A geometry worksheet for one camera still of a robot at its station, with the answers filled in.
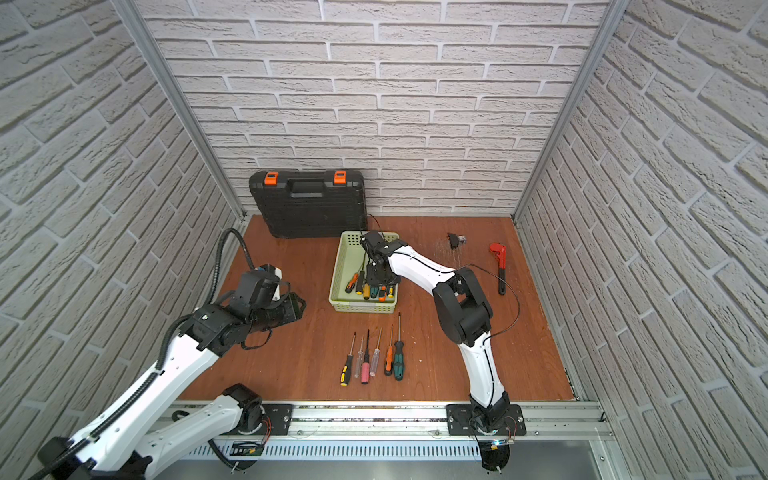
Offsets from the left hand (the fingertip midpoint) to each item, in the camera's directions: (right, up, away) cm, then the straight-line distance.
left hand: (306, 300), depth 75 cm
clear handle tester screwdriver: (+13, -19, +8) cm, 24 cm away
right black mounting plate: (+40, -30, -1) cm, 50 cm away
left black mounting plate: (-7, -30, -1) cm, 31 cm away
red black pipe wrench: (+62, +11, +32) cm, 71 cm away
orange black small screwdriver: (+21, -19, +7) cm, 29 cm away
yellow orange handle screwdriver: (+14, -1, +21) cm, 25 cm away
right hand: (+19, +3, +21) cm, 29 cm away
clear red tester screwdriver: (+17, -18, +8) cm, 27 cm away
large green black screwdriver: (+24, -20, +5) cm, 31 cm away
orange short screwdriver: (+21, -2, +20) cm, 29 cm away
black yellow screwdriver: (+9, -20, +6) cm, 23 cm away
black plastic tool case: (-5, +28, +22) cm, 36 cm away
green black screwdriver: (+16, -1, +20) cm, 26 cm away
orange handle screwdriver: (+8, +1, +23) cm, 24 cm away
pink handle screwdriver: (+15, -20, +7) cm, 26 cm away
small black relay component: (+46, +16, +35) cm, 60 cm away
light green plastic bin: (+6, +8, +30) cm, 32 cm away
